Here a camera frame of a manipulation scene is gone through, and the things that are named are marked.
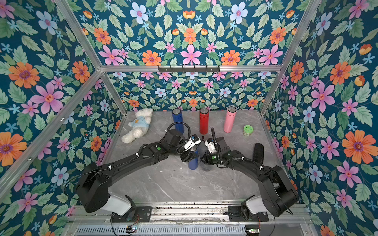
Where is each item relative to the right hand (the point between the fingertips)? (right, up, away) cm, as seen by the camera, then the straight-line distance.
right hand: (203, 156), depth 86 cm
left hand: (-4, +6, -6) cm, 9 cm away
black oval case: (+36, 0, +8) cm, 37 cm away
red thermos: (+1, +22, +13) cm, 25 cm away
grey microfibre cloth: (0, +5, -2) cm, 5 cm away
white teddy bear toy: (-44, +19, +15) cm, 50 cm away
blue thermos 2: (-17, +25, +7) cm, 31 cm away
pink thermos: (+18, +26, +7) cm, 32 cm away
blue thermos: (-6, -4, -1) cm, 7 cm away
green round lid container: (+32, +15, +18) cm, 39 cm away
